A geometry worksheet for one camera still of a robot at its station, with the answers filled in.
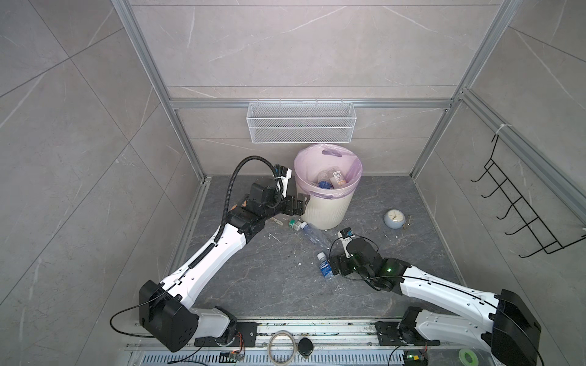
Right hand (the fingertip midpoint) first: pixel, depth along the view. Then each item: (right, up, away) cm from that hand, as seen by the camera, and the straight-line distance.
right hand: (337, 253), depth 82 cm
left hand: (-14, +23, -8) cm, 29 cm away
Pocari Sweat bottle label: (-3, +26, +13) cm, 29 cm away
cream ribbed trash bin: (-3, +14, +5) cm, 15 cm away
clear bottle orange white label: (+2, +28, +11) cm, 30 cm away
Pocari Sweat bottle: (-4, -5, 0) cm, 6 cm away
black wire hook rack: (+53, +18, -15) cm, 58 cm away
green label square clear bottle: (-16, +9, +15) cm, 24 cm away
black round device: (-12, -22, -19) cm, 31 cm away
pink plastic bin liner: (-9, +36, +12) cm, 39 cm away
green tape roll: (+39, -30, -12) cm, 51 cm away
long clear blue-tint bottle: (-7, +4, +10) cm, 13 cm away
